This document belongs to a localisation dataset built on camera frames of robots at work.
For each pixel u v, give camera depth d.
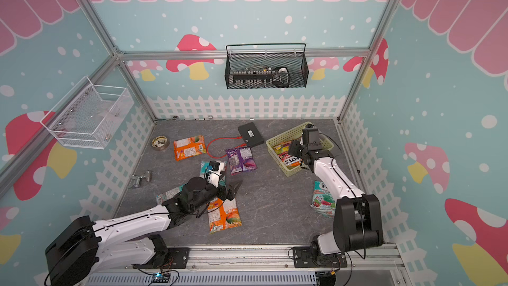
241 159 1.00
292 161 1.00
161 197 0.88
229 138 1.11
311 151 0.65
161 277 0.73
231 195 0.71
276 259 0.75
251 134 1.10
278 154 1.00
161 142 1.09
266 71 0.92
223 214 0.83
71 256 0.41
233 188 0.71
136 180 0.94
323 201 0.86
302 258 0.74
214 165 0.68
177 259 0.75
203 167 0.99
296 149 0.80
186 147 1.06
